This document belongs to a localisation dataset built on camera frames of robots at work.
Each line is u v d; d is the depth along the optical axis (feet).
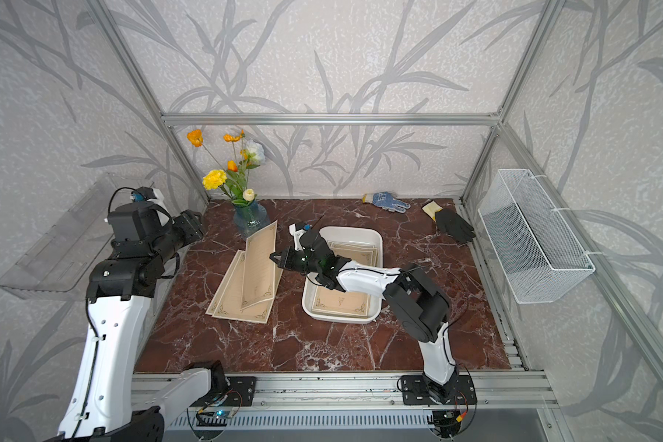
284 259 2.42
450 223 3.58
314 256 2.23
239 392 2.37
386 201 3.91
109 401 1.19
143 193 1.80
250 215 3.27
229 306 2.93
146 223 1.54
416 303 1.62
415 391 2.42
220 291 3.07
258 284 2.69
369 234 3.41
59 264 2.07
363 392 2.47
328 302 2.92
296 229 2.61
